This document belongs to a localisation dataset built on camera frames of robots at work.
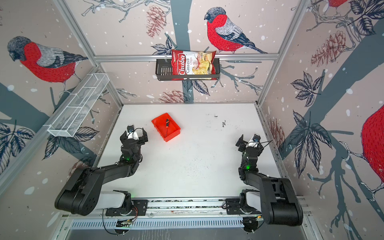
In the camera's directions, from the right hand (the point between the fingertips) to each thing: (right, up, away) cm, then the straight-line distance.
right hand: (249, 139), depth 86 cm
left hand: (-68, +6, -1) cm, 68 cm away
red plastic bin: (-51, +2, +15) cm, 53 cm away
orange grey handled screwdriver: (-52, +8, +21) cm, 57 cm away
